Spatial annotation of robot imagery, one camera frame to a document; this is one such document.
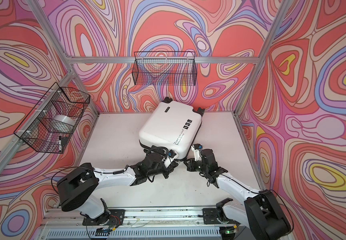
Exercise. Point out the wall wire basket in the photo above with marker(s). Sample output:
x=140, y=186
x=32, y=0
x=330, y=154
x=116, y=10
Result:
x=35, y=130
x=165, y=68

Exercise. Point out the white tape roll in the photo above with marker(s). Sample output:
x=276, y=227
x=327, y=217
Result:
x=62, y=124

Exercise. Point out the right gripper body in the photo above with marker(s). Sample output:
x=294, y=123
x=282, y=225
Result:
x=197, y=166

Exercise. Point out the left wall wire basket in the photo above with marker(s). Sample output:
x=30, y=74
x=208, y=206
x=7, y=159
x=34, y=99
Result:
x=35, y=130

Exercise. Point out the back wall wire basket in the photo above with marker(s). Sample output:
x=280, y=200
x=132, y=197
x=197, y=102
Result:
x=165, y=68

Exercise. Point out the black suitcase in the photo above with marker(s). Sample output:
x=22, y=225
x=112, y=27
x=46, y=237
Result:
x=172, y=125

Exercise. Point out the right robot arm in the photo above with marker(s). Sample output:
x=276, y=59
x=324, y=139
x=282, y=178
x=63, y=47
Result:
x=257, y=210

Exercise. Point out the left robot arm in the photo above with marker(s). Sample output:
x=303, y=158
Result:
x=76, y=189

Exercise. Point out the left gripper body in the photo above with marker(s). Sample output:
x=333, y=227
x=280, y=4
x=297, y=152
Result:
x=160, y=169

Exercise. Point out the black marker pen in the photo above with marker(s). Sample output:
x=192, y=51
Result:
x=60, y=145

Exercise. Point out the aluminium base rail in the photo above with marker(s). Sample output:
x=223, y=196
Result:
x=144, y=223

